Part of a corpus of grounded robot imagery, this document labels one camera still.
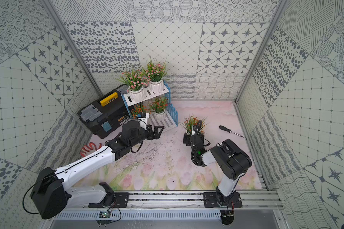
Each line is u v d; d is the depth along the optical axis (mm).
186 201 759
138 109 922
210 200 732
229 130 1012
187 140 859
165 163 878
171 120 1061
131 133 596
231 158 490
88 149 910
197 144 718
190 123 881
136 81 692
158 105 954
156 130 702
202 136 880
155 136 705
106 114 903
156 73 775
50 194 393
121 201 731
